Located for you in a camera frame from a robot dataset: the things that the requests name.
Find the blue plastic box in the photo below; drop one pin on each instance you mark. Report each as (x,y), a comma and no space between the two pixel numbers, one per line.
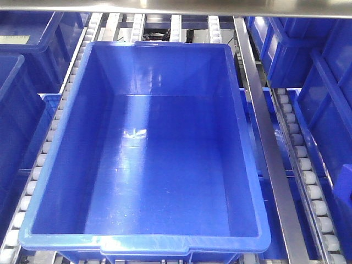
(343,214)

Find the row of blue bins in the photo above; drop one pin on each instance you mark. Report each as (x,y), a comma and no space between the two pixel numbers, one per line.
(288,55)

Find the steel roller flow rack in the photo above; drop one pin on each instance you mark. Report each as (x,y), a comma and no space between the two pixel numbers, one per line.
(275,165)

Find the large open blue bin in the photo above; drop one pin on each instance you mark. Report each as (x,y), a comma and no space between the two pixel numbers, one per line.
(159,165)

